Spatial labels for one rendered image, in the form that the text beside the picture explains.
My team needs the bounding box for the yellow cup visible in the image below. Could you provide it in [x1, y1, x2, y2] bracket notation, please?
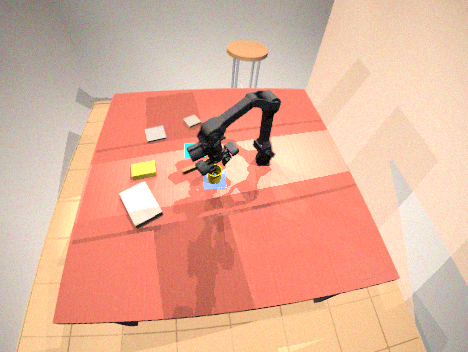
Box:
[208, 164, 223, 184]

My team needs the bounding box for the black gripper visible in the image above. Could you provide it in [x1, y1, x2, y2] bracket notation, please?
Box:
[195, 141, 239, 176]

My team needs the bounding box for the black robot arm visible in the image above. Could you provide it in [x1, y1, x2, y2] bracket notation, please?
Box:
[187, 90, 282, 166]

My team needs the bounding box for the yellow block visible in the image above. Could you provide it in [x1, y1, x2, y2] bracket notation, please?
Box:
[131, 160, 157, 181]

